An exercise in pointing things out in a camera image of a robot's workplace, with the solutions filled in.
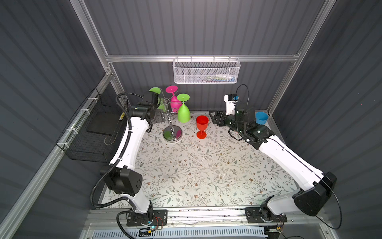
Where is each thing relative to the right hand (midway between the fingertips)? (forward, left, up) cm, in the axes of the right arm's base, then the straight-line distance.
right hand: (214, 113), depth 71 cm
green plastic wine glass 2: (+13, +17, -13) cm, 25 cm away
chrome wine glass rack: (+13, +27, -33) cm, 45 cm away
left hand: (+4, +33, -6) cm, 33 cm away
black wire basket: (-7, +60, -6) cm, 61 cm away
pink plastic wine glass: (+21, +22, -12) cm, 33 cm away
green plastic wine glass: (+12, +29, -4) cm, 31 cm away
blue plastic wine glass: (+18, -35, -23) cm, 45 cm away
